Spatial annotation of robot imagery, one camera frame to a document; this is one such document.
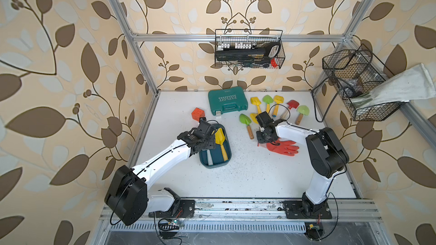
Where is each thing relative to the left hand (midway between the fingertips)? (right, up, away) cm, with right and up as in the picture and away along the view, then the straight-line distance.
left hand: (209, 140), depth 84 cm
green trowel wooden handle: (+54, +9, +21) cm, 58 cm away
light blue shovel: (0, -11, +2) cm, 11 cm away
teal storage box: (+3, -9, +7) cm, 12 cm away
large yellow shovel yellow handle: (+5, -2, +12) cm, 13 cm away
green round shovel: (+21, +9, +20) cm, 30 cm away
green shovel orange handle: (+37, +22, +30) cm, 53 cm away
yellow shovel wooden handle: (+44, +22, +31) cm, 59 cm away
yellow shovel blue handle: (+29, +21, +30) cm, 47 cm away
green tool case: (+10, +21, +25) cm, 35 cm away
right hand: (+30, -1, +13) cm, 33 cm away
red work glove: (+40, -5, +9) cm, 41 cm away
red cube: (-9, +13, +18) cm, 24 cm away
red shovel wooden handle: (+45, +12, +22) cm, 52 cm away
